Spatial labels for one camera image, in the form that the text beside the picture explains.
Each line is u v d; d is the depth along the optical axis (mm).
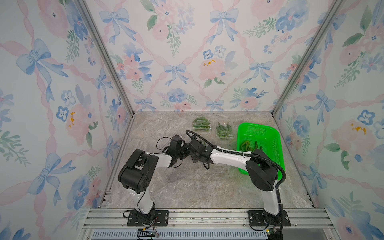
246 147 975
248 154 535
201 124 1067
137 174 487
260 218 732
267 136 1052
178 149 782
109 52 864
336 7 689
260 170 509
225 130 1061
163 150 768
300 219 767
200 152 700
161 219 738
